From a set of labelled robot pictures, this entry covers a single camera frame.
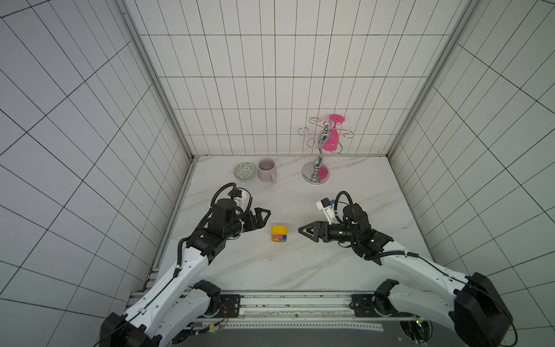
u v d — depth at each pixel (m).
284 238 0.85
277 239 0.87
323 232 0.67
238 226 0.65
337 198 0.69
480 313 0.40
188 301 0.57
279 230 0.83
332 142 1.00
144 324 0.39
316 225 0.68
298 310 0.73
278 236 0.83
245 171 1.10
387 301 0.62
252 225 0.66
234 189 0.67
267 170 1.04
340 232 0.67
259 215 0.68
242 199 0.70
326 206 0.71
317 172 1.11
